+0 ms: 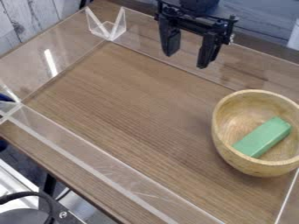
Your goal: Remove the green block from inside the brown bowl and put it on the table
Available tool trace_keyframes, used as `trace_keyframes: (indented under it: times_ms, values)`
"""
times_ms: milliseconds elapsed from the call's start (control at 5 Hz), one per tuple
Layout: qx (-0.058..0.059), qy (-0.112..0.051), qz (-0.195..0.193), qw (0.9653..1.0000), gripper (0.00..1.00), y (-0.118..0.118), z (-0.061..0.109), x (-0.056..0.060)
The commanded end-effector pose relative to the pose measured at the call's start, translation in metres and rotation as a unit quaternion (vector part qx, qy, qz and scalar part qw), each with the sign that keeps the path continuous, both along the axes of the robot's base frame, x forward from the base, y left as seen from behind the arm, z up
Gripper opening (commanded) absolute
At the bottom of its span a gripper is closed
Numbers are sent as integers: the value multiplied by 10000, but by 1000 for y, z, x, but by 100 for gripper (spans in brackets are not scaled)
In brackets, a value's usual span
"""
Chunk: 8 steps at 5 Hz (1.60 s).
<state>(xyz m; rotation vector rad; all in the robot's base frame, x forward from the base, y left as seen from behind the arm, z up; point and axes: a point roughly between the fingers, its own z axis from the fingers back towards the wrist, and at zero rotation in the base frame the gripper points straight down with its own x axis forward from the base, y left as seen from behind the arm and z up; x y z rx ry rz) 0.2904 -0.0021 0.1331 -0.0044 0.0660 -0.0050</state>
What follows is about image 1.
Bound clear acrylic front wall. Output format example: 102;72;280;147
0;101;225;224

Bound black table leg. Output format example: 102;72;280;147
43;174;58;196

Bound brown wooden bowl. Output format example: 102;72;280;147
211;89;299;178

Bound black cable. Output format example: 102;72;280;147
0;191;61;224

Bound clear acrylic corner bracket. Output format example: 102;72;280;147
86;7;127;41

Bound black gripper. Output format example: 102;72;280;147
155;0;240;69

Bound green rectangular block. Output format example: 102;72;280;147
233;117;293;158

